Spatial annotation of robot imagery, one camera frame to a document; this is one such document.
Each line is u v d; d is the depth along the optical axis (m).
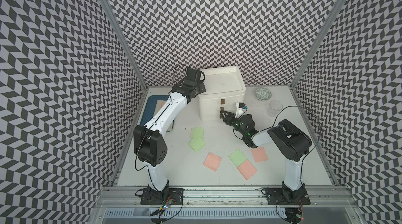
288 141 0.52
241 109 0.85
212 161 0.85
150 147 0.46
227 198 0.74
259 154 0.89
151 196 0.67
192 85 0.64
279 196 0.74
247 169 0.83
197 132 0.93
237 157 0.86
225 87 0.85
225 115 0.92
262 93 1.12
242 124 0.76
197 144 0.90
